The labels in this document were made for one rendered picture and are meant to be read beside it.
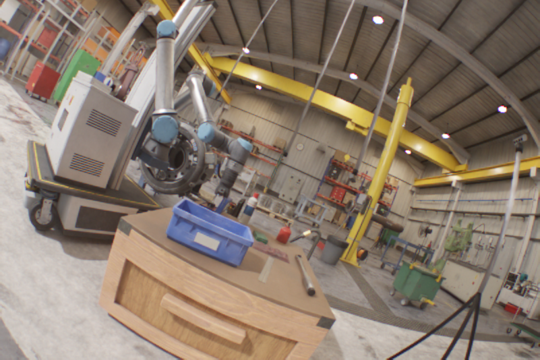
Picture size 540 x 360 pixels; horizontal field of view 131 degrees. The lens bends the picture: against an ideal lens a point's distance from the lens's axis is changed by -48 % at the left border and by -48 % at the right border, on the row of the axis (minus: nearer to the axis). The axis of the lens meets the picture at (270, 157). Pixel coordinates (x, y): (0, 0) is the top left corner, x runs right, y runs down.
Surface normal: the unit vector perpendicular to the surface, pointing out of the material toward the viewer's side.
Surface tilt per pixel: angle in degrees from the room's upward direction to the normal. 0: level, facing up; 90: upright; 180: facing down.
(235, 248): 90
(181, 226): 90
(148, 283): 90
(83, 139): 90
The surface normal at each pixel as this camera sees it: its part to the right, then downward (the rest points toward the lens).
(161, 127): 0.40, 0.18
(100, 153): 0.82, 0.33
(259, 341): 0.00, -0.11
